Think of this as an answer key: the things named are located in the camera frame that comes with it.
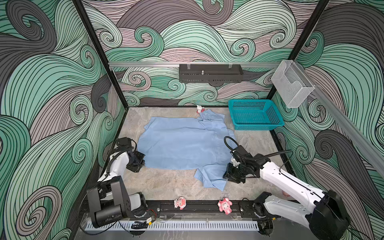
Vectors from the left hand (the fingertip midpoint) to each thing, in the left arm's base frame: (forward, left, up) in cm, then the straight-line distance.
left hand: (144, 160), depth 86 cm
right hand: (-10, -45, +2) cm, 46 cm away
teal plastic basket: (+41, -77, -3) cm, 87 cm away
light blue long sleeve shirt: (+15, -36, -7) cm, 40 cm away
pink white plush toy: (-21, -22, -1) cm, 31 cm away
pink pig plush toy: (-22, -44, 0) cm, 50 cm away
